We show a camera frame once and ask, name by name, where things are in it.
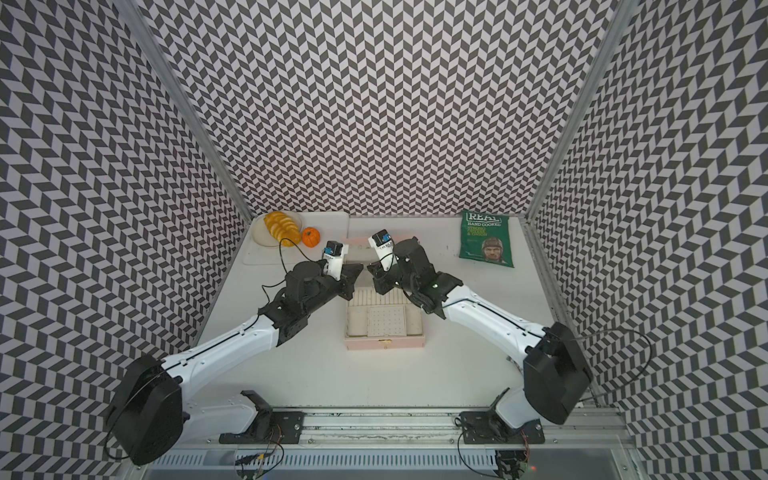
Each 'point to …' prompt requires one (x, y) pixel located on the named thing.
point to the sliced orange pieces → (283, 228)
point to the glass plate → (262, 235)
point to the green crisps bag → (485, 237)
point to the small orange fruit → (310, 237)
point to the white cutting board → (331, 226)
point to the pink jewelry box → (389, 320)
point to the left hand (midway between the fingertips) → (360, 268)
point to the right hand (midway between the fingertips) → (372, 271)
